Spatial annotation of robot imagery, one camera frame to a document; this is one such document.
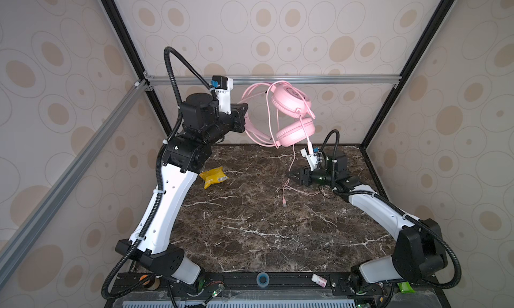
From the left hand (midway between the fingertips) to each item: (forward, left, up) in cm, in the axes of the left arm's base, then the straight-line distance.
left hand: (251, 101), depth 56 cm
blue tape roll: (-36, -2, -52) cm, 63 cm away
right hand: (-2, -14, -32) cm, 35 cm away
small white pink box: (-37, -24, -50) cm, 67 cm away
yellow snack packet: (+8, +22, -49) cm, 54 cm away
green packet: (-39, -55, -50) cm, 84 cm away
